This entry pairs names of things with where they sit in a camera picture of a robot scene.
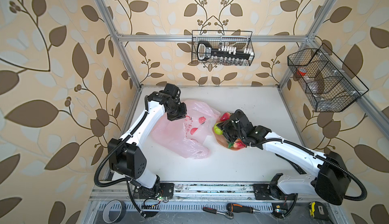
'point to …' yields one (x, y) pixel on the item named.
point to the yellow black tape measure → (318, 211)
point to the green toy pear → (217, 129)
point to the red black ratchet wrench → (229, 215)
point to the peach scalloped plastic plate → (221, 139)
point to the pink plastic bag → (190, 136)
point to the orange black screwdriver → (234, 207)
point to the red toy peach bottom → (238, 144)
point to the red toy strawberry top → (225, 116)
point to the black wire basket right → (328, 84)
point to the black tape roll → (106, 209)
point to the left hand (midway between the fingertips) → (184, 113)
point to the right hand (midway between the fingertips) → (217, 128)
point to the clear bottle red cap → (302, 71)
